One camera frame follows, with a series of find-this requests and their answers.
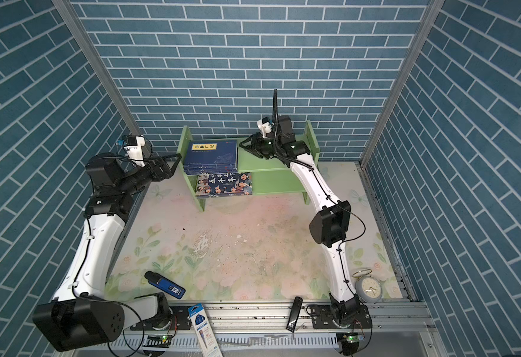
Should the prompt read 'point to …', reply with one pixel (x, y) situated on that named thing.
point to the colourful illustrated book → (224, 184)
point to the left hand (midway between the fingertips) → (172, 156)
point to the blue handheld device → (164, 285)
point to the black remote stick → (294, 314)
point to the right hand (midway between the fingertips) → (238, 144)
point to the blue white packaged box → (208, 341)
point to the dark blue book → (216, 156)
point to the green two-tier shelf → (269, 177)
